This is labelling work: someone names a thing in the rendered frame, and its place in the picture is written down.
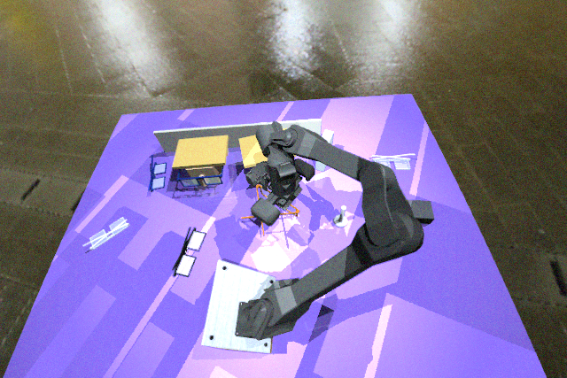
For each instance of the yellow flat block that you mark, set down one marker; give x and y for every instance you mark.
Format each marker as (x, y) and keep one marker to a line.
(202, 156)

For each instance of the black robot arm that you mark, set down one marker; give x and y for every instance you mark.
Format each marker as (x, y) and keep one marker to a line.
(390, 229)

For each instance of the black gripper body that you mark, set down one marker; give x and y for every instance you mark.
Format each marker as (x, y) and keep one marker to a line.
(265, 210)

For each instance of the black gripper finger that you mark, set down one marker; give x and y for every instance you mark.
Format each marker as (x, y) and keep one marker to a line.
(296, 193)
(286, 206)

